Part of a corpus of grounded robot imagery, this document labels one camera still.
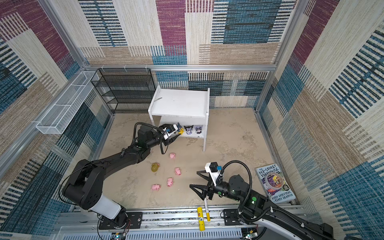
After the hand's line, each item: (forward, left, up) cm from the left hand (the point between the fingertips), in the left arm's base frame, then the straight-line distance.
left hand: (176, 126), depth 84 cm
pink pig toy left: (-26, +12, -20) cm, 35 cm away
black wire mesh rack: (+38, +39, -5) cm, 54 cm away
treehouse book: (-31, -56, -19) cm, 67 cm away
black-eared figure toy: (-2, -7, -1) cm, 7 cm away
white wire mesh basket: (-3, +55, +12) cm, 56 cm away
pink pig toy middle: (-18, 0, -19) cm, 26 cm away
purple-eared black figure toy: (-2, -12, -1) cm, 12 cm away
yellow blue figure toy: (-2, -3, -2) cm, 4 cm away
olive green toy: (-15, +14, -20) cm, 28 cm away
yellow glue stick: (-42, -12, -20) cm, 48 cm away
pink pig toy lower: (-24, +4, -19) cm, 31 cm away
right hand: (-30, -9, -4) cm, 31 cm away
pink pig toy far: (-8, +4, -19) cm, 21 cm away
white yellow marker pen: (-34, -15, -21) cm, 43 cm away
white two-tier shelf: (+2, -8, +12) cm, 15 cm away
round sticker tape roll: (-24, -53, -19) cm, 62 cm away
